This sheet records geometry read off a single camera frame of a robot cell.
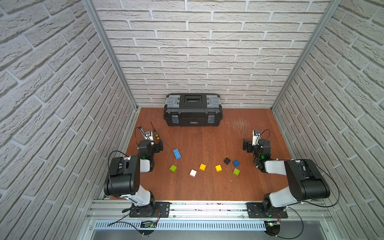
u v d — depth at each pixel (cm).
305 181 45
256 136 80
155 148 85
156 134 100
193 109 95
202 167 87
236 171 85
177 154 92
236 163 88
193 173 85
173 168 86
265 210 67
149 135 81
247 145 85
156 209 72
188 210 76
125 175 46
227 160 90
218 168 87
